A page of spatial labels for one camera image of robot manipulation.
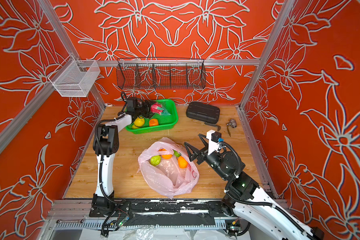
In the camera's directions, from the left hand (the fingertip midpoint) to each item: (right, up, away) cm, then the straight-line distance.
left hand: (155, 103), depth 102 cm
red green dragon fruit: (+2, -4, -2) cm, 4 cm away
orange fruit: (-2, -13, +1) cm, 14 cm away
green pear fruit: (+3, -35, -17) cm, 39 cm away
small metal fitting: (+55, -14, +3) cm, 57 cm away
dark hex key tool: (+46, -17, +4) cm, 49 cm away
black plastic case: (+34, -6, +5) cm, 35 cm away
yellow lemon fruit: (-11, -13, -1) cm, 17 cm away
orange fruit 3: (+9, -33, -15) cm, 37 cm away
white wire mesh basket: (-49, +15, -12) cm, 52 cm away
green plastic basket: (+6, -12, +8) cm, 16 cm away
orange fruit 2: (+18, -36, -19) cm, 44 cm away
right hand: (+21, -20, -41) cm, 50 cm away
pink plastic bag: (+11, -41, -28) cm, 51 cm away
